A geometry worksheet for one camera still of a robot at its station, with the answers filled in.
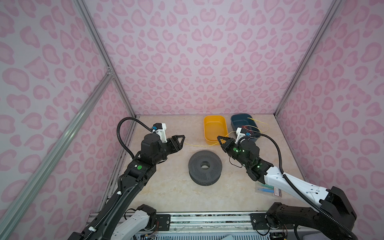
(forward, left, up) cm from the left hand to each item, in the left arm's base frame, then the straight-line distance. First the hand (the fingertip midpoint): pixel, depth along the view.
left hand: (182, 135), depth 70 cm
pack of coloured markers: (-16, -43, -29) cm, 55 cm away
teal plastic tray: (+32, -45, -31) cm, 63 cm away
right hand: (+1, -16, -3) cm, 17 cm away
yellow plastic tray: (+31, -21, -31) cm, 49 cm away
